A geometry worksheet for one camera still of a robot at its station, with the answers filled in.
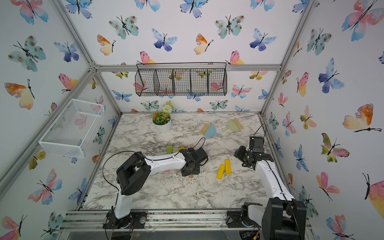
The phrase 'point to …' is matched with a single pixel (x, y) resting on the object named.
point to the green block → (169, 149)
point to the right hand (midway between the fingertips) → (239, 152)
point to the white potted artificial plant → (161, 120)
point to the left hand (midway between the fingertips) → (197, 170)
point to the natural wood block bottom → (191, 176)
